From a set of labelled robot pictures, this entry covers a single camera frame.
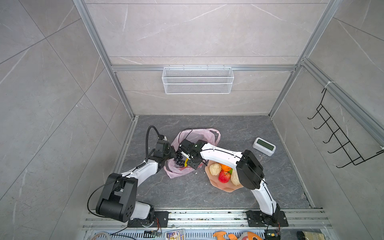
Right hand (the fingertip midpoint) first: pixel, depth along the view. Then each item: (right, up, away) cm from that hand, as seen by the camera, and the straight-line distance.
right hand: (195, 159), depth 92 cm
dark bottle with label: (+52, -29, -26) cm, 65 cm away
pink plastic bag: (+9, +14, +3) cm, 17 cm away
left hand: (-15, +8, +1) cm, 17 cm away
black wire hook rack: (+65, +10, -31) cm, 73 cm away
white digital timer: (+45, +7, +5) cm, 46 cm away
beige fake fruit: (+11, -3, -10) cm, 15 cm away
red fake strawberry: (+16, -8, -10) cm, 20 cm away
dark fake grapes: (-11, 0, +1) cm, 11 cm away
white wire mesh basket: (+1, +52, +9) cm, 53 cm away
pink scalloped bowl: (+10, -10, -8) cm, 17 cm away
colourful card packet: (-9, -30, -24) cm, 39 cm away
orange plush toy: (+22, -28, -27) cm, 45 cm away
